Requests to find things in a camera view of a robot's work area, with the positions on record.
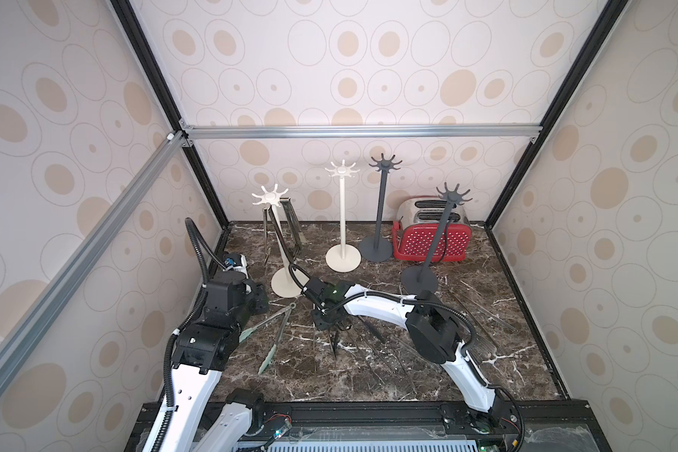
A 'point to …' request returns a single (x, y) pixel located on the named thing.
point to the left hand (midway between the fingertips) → (265, 282)
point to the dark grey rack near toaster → (422, 279)
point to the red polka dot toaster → (417, 225)
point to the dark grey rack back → (379, 249)
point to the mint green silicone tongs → (267, 360)
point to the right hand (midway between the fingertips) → (330, 317)
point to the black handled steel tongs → (368, 326)
